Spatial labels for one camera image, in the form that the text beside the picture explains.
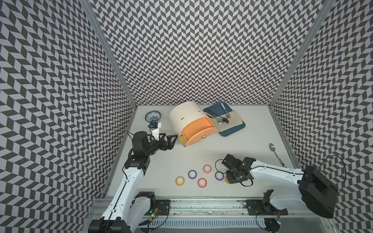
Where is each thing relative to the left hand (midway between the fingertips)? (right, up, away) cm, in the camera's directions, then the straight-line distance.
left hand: (171, 136), depth 78 cm
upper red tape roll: (+20, -21, +9) cm, 31 cm away
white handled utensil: (+38, +12, +34) cm, 53 cm away
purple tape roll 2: (+26, -25, +5) cm, 37 cm away
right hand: (+35, -27, +5) cm, 44 cm away
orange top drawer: (+15, +3, -5) cm, 16 cm away
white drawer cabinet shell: (+6, +12, +8) cm, 16 cm away
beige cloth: (+43, +7, +31) cm, 53 cm away
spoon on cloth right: (+37, +8, +31) cm, 49 cm away
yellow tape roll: (+4, -26, +4) cm, 27 cm away
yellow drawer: (+6, -2, +1) cm, 7 cm away
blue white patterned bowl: (-19, +12, +33) cm, 40 cm away
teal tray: (+30, +17, +41) cm, 53 cm away
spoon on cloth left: (+32, +8, +31) cm, 45 cm away
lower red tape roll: (+17, -27, +3) cm, 32 cm away
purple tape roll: (+12, -23, +7) cm, 27 cm away
